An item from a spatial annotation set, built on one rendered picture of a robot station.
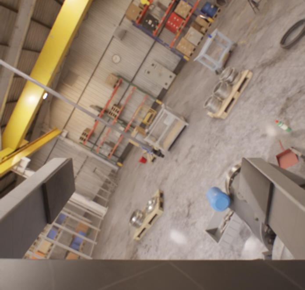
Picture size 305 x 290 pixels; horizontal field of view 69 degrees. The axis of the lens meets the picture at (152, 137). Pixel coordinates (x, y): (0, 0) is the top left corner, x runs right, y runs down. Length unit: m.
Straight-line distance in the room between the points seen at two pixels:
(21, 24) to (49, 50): 1.46
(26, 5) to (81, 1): 2.33
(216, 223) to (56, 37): 10.80
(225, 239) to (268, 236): 1.47
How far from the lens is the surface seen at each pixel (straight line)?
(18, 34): 12.41
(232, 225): 3.21
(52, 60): 12.27
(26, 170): 13.36
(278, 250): 1.48
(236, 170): 2.31
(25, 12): 12.38
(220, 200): 1.97
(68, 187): 0.16
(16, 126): 13.47
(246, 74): 5.48
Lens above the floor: 2.03
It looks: 10 degrees down
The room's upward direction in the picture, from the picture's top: 59 degrees counter-clockwise
